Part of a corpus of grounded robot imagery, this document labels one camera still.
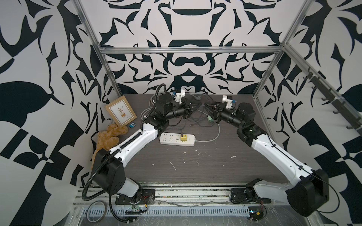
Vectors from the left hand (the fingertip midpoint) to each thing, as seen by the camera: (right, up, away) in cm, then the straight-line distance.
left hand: (201, 101), depth 67 cm
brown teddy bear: (-53, -22, +17) cm, 60 cm away
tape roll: (-47, -54, +3) cm, 72 cm away
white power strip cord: (+8, -10, +1) cm, 13 cm away
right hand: (+1, -1, 0) cm, 2 cm away
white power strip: (-14, -23, +26) cm, 38 cm away
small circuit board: (+28, -55, +4) cm, 62 cm away
